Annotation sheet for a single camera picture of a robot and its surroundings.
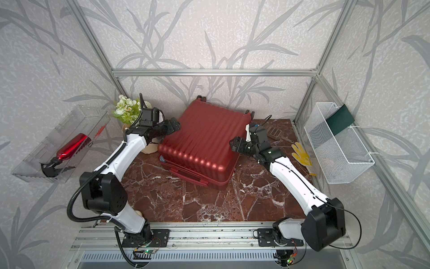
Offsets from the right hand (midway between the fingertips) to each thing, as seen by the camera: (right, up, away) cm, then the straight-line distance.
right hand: (234, 143), depth 80 cm
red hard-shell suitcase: (-21, -7, +25) cm, 34 cm away
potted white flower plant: (-53, +16, +2) cm, 55 cm away
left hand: (-30, +8, +7) cm, 32 cm away
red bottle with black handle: (-66, -8, -20) cm, 70 cm away
